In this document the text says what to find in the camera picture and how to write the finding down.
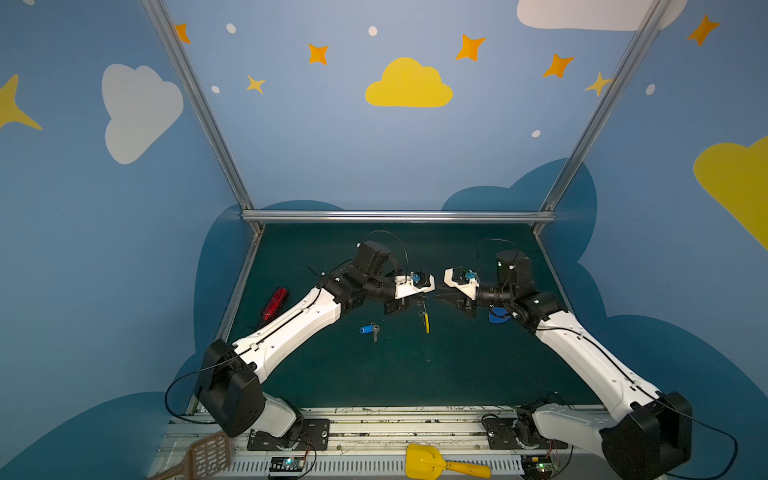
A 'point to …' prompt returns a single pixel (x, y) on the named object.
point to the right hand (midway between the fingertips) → (440, 284)
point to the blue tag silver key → (373, 328)
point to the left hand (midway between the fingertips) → (425, 291)
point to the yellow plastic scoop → (425, 463)
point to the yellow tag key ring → (426, 318)
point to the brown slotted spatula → (206, 459)
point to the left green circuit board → (286, 464)
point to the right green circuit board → (538, 466)
